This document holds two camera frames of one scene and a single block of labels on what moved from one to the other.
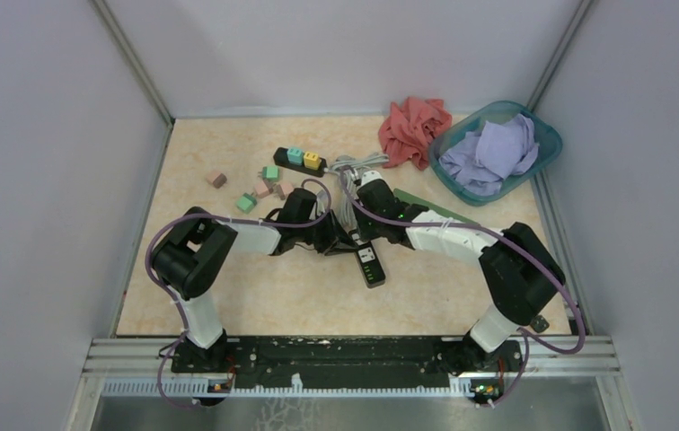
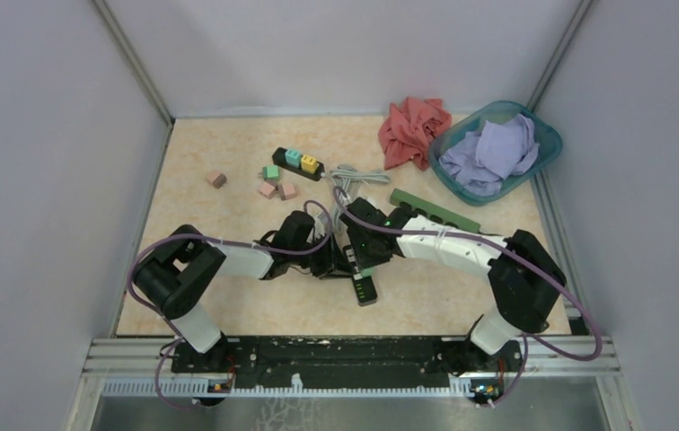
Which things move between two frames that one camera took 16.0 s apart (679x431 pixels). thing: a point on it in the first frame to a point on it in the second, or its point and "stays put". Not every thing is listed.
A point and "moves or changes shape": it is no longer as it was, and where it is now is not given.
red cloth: (409, 131) stays put
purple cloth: (482, 160) stays put
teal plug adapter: (295, 155) stays put
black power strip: (369, 264) moves or changes shape
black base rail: (348, 363) stays put
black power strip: (307, 162) moves or changes shape
